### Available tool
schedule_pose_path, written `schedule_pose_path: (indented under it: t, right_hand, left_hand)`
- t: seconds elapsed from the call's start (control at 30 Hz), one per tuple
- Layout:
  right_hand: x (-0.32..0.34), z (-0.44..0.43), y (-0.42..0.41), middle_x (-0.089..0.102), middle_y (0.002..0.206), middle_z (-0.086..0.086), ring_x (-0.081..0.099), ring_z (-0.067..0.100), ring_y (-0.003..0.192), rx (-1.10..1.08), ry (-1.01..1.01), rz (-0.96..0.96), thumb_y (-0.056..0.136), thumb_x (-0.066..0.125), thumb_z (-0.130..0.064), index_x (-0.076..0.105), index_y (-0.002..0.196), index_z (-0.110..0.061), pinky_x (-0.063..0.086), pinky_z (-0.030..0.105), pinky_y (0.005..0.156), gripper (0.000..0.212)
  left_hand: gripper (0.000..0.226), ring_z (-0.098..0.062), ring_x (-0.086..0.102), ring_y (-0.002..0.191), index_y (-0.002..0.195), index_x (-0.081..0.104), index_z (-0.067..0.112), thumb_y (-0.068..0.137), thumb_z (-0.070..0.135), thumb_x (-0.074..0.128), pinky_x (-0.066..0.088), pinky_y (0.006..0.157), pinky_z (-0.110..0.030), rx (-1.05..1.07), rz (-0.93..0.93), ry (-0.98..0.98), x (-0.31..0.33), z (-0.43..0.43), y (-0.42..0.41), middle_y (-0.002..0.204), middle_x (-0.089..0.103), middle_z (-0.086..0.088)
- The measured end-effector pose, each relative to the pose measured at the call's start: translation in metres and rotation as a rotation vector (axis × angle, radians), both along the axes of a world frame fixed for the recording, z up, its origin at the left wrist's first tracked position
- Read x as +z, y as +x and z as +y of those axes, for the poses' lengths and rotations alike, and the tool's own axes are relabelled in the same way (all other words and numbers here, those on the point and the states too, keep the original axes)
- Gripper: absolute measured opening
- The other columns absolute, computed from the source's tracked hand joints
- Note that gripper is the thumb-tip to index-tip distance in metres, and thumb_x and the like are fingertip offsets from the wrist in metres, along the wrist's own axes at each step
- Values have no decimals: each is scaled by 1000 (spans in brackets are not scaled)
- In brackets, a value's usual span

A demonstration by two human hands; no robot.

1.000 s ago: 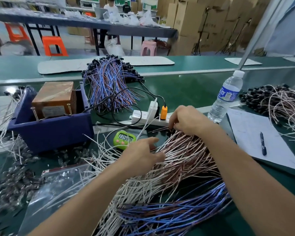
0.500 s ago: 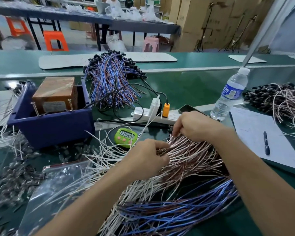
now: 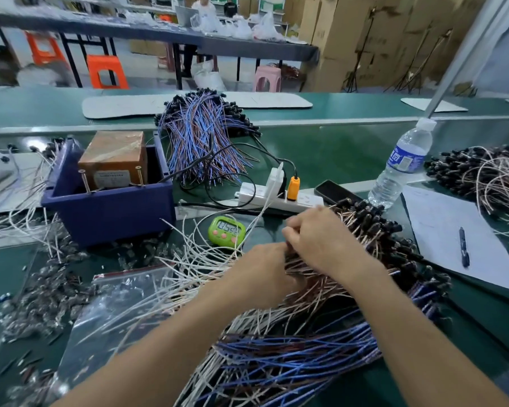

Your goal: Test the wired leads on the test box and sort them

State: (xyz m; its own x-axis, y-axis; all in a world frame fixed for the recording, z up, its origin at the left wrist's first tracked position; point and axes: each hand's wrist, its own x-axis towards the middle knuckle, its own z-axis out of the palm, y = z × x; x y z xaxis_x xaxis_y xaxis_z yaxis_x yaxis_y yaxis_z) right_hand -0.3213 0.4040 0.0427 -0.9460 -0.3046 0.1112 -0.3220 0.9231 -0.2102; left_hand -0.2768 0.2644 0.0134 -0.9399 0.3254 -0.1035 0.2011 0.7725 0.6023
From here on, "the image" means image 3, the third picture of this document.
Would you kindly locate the person's right hand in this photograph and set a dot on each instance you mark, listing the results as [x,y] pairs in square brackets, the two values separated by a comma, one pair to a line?
[318,237]

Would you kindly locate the person's left hand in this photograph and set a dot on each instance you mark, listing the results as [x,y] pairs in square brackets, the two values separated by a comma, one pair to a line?
[258,273]

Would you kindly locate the person's right fingers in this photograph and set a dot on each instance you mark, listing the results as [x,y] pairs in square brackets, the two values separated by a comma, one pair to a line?
[292,233]

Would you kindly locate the person's right forearm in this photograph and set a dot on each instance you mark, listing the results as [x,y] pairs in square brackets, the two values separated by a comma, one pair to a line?
[424,347]

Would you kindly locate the white power strip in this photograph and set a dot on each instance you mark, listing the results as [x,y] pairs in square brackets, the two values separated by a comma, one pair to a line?
[280,199]

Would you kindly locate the orange black plug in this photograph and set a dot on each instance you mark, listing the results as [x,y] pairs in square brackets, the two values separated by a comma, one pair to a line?
[294,188]

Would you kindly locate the white charger plug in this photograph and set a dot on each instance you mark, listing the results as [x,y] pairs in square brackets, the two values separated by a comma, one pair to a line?
[275,177]

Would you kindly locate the black smartphone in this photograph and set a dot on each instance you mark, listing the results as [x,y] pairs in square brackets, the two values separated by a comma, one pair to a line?
[337,192]

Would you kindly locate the green digital timer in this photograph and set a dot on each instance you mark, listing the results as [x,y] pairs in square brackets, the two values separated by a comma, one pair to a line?
[227,231]

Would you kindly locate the clear water bottle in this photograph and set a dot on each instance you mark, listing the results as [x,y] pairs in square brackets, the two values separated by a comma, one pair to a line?
[401,165]

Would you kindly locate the pink plastic stool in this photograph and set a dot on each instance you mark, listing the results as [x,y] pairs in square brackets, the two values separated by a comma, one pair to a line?
[267,78]

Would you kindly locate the white paper sheet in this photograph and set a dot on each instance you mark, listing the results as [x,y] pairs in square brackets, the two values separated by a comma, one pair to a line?
[458,237]

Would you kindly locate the dark blue pen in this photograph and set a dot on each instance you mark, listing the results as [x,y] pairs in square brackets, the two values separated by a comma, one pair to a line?
[464,247]

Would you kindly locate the white plastic bag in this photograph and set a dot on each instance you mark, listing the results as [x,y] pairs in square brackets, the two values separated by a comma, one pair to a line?
[207,76]

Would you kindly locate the blue plastic bin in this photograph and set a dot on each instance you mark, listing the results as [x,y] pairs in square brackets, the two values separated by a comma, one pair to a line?
[110,207]

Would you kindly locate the small white foam mat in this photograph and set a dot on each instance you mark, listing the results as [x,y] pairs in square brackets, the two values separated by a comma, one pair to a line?
[433,104]

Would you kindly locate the brown solder pot box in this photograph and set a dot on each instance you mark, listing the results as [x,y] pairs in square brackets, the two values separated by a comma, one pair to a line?
[114,158]

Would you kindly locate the clear zip plastic bag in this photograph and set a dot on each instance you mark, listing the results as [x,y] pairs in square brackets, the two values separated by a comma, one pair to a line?
[110,317]

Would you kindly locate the heap of white plastic bags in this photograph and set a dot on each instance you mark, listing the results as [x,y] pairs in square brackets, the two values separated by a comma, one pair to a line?
[237,25]

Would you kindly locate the stack of cardboard boxes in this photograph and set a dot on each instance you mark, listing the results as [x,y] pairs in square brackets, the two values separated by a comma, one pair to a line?
[390,38]

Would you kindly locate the long dark table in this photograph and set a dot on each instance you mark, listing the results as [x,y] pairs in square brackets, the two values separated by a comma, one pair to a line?
[152,35]

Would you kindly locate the orange plastic stool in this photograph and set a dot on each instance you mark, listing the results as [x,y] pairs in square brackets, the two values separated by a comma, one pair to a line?
[42,48]
[107,71]

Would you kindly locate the grey metal pole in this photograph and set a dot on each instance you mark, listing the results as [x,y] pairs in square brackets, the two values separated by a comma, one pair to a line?
[466,55]

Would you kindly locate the heap of clear tube pieces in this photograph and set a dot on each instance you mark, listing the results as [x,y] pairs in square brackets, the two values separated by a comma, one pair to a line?
[46,288]

